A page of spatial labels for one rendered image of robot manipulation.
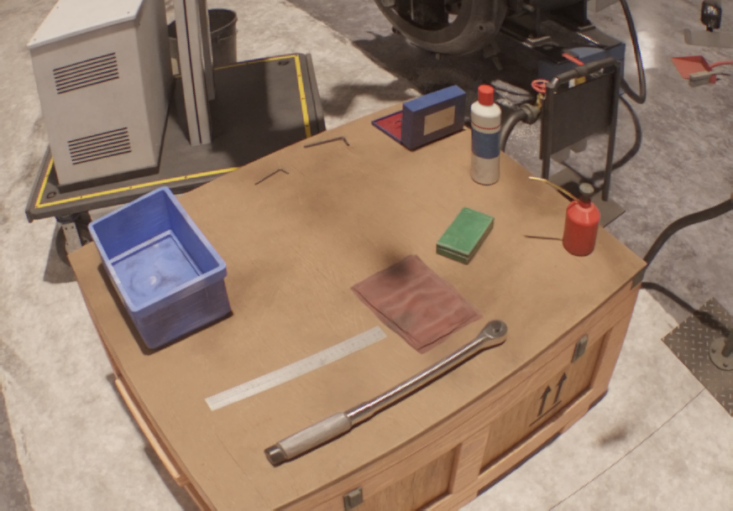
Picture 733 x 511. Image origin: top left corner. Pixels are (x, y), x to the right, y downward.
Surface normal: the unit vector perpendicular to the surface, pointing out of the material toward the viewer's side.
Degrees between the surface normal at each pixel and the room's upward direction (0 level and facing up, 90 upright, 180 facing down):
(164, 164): 0
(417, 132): 97
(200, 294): 90
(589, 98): 90
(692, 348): 0
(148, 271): 0
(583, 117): 90
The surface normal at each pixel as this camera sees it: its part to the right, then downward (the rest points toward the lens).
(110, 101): 0.13, 0.64
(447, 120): 0.57, 0.60
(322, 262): -0.05, -0.76
